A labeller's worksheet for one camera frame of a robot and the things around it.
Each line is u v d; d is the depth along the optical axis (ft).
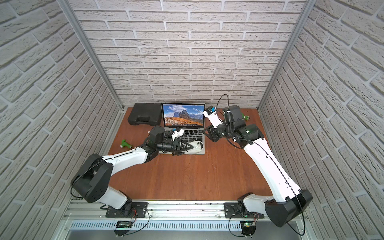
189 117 3.29
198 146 2.48
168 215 2.43
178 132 2.54
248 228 2.31
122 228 2.33
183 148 2.38
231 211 2.42
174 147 2.35
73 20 2.41
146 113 3.61
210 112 1.96
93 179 1.46
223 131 1.89
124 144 3.17
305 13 2.33
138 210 2.38
